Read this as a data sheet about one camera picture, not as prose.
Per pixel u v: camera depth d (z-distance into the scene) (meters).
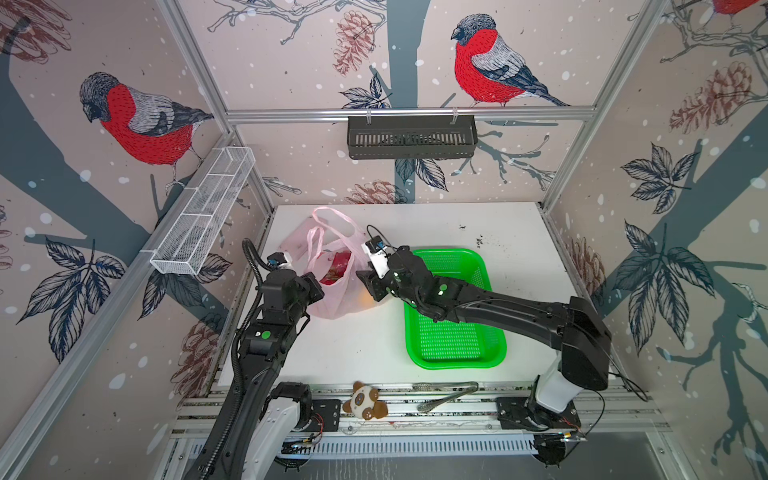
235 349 0.50
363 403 0.73
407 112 0.99
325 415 0.73
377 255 0.64
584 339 0.42
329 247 0.84
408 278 0.55
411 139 1.05
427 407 0.75
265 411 0.59
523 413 0.73
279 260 0.66
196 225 0.75
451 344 0.86
